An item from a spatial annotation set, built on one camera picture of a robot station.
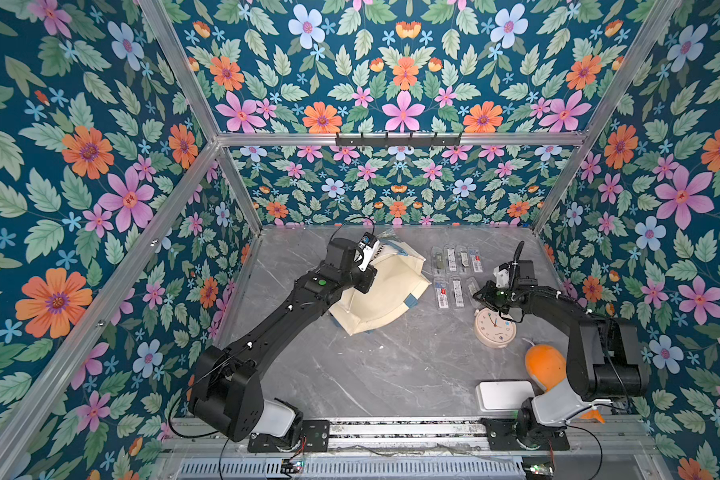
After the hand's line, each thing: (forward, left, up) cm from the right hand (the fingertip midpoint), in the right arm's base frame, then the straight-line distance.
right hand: (483, 292), depth 94 cm
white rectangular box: (-29, -1, -5) cm, 30 cm away
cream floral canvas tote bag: (+2, +28, 0) cm, 28 cm away
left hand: (-2, +34, +16) cm, 37 cm away
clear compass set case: (+19, -1, -3) cm, 19 cm away
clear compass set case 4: (+2, +3, -1) cm, 4 cm away
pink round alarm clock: (-10, -2, -5) cm, 12 cm away
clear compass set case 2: (+2, +12, -4) cm, 13 cm away
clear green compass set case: (+16, +13, -4) cm, 21 cm away
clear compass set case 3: (+2, +7, -4) cm, 8 cm away
